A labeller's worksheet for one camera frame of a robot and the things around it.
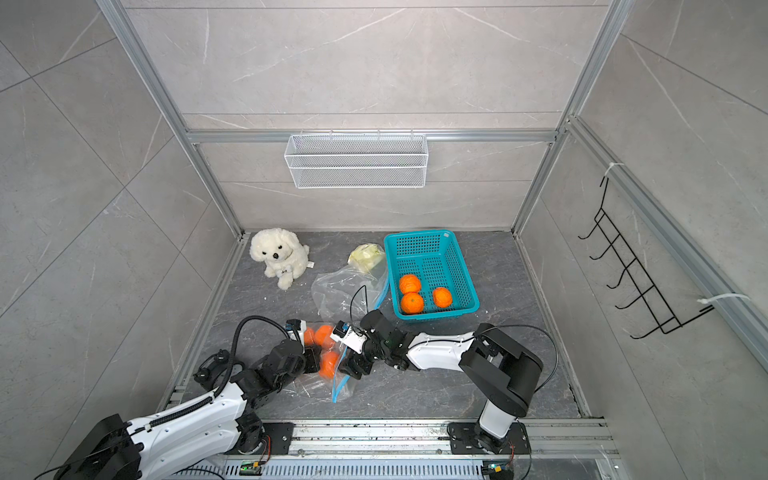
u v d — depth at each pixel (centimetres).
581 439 75
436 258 111
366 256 107
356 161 101
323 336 84
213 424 54
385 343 67
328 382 82
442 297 93
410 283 96
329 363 79
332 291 101
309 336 86
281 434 73
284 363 64
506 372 45
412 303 91
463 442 73
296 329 76
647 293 63
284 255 93
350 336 73
